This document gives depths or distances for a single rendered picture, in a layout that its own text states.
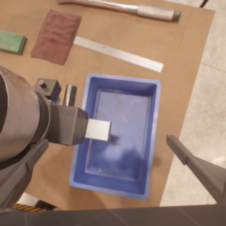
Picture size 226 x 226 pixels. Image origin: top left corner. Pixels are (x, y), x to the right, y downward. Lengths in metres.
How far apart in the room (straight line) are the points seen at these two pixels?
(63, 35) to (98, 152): 0.44
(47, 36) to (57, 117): 0.50
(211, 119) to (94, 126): 0.94
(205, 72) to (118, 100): 0.76
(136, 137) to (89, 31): 0.42
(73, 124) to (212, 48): 1.14
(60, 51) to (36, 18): 0.19
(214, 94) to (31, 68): 1.01
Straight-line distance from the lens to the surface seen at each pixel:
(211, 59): 1.22
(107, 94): 0.54
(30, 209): 0.88
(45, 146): 0.17
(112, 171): 0.54
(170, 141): 0.16
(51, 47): 0.66
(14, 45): 0.72
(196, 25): 0.69
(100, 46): 0.62
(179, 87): 0.57
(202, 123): 1.09
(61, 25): 0.69
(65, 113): 0.20
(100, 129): 0.24
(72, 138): 0.20
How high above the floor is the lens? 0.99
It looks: 80 degrees down
